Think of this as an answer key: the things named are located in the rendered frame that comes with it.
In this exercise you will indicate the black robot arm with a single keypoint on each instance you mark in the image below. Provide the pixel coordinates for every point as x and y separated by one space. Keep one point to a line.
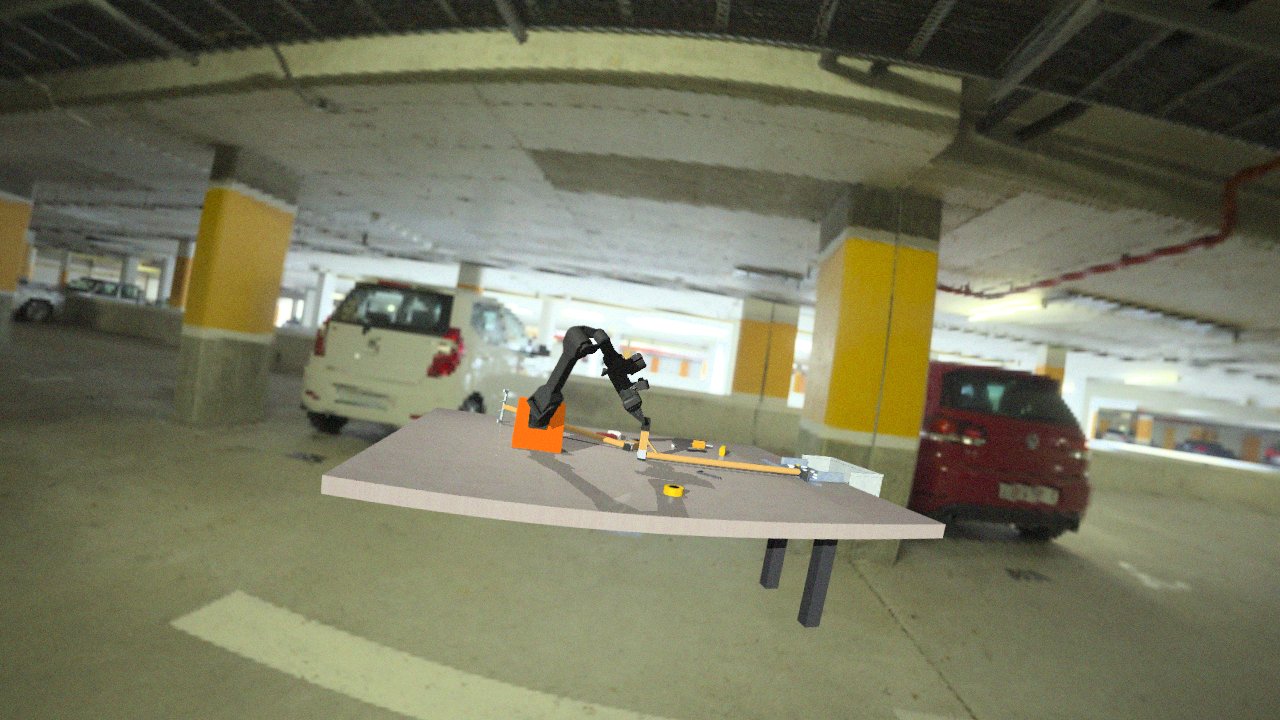
577 344

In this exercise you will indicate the long wooden-handled scraper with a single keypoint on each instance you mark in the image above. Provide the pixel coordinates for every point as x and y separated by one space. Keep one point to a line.
641 455

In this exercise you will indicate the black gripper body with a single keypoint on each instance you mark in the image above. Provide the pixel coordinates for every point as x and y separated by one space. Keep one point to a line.
625 394

